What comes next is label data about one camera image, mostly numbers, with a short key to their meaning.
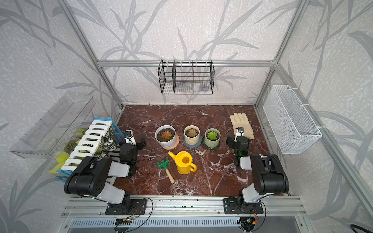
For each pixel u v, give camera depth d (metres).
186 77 1.05
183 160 0.78
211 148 0.95
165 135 0.89
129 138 0.76
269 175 0.46
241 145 0.71
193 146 0.96
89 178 0.45
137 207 0.73
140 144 0.84
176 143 0.97
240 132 0.82
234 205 0.73
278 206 0.75
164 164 0.89
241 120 1.11
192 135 0.92
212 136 0.93
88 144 0.67
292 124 0.63
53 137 0.68
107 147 0.68
